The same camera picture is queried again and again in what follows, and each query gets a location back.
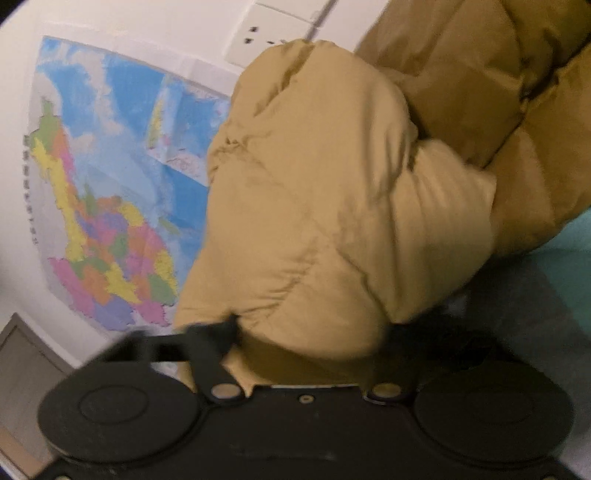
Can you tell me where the grey wooden door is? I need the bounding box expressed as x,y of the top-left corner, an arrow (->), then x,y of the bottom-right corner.
0,312 -> 75,464

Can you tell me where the tan down jacket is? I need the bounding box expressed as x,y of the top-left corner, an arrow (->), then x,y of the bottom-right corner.
173,0 -> 591,389

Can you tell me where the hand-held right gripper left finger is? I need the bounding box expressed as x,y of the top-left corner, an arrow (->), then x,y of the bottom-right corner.
87,316 -> 246,408

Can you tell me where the colourful wall map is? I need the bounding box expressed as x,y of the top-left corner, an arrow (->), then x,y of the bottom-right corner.
21,34 -> 232,337

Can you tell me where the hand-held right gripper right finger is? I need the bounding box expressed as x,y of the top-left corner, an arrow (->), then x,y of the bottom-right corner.
366,322 -> 505,403

